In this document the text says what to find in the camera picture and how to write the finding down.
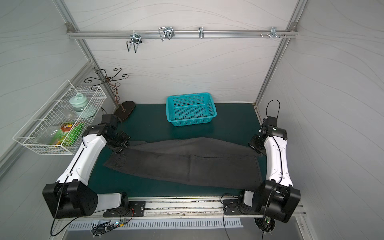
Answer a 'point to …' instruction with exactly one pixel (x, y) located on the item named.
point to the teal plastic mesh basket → (190, 109)
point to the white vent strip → (155, 223)
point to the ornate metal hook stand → (110, 79)
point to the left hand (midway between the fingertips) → (131, 143)
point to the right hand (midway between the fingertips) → (256, 147)
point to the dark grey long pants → (197, 161)
